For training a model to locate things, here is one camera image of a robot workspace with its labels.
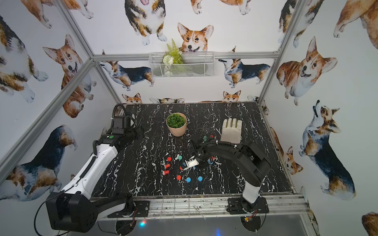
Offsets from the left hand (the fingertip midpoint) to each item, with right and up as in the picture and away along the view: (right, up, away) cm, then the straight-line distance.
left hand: (142, 127), depth 83 cm
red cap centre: (+21, -25, +5) cm, 33 cm away
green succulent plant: (+17, +3, +13) cm, 21 cm away
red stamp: (+40, -7, +15) cm, 44 cm away
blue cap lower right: (+32, -29, +1) cm, 44 cm away
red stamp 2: (+13, -23, +4) cm, 27 cm away
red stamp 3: (+13, -26, +3) cm, 29 cm away
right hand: (+30, -21, +5) cm, 37 cm away
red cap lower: (+20, -29, +1) cm, 35 cm away
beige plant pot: (+19, -4, +13) cm, 23 cm away
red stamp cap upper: (+14, -20, +9) cm, 26 cm away
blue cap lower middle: (+26, -30, +1) cm, 40 cm away
